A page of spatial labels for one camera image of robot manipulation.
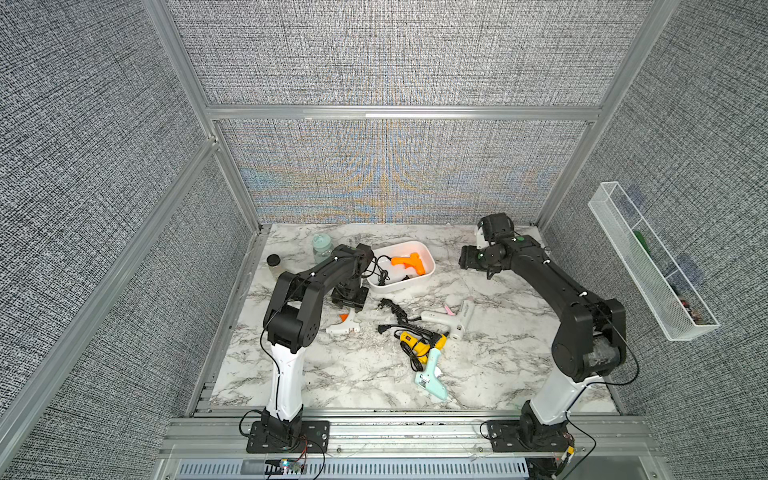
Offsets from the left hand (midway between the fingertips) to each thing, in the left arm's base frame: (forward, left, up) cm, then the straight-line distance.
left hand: (355, 304), depth 95 cm
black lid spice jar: (+14, +27, +7) cm, 31 cm away
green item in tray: (-2, -72, +30) cm, 78 cm away
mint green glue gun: (-24, -20, +1) cm, 32 cm away
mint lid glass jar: (+18, +11, +8) cm, 23 cm away
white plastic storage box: (+13, -15, -3) cm, 20 cm away
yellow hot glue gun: (-14, -18, 0) cm, 23 cm away
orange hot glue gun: (+18, -20, -1) cm, 27 cm away
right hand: (+8, -36, +14) cm, 39 cm away
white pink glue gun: (-6, -32, +1) cm, 33 cm away
